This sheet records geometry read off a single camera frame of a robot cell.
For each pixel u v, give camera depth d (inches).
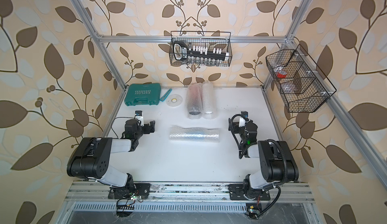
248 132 27.3
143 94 43.8
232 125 36.9
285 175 16.6
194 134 34.9
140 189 29.5
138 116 33.2
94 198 28.9
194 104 38.8
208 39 35.6
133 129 29.6
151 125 34.7
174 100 44.2
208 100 40.4
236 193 28.8
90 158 18.0
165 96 45.5
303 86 29.1
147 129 34.0
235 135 28.4
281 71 31.6
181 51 33.3
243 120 31.1
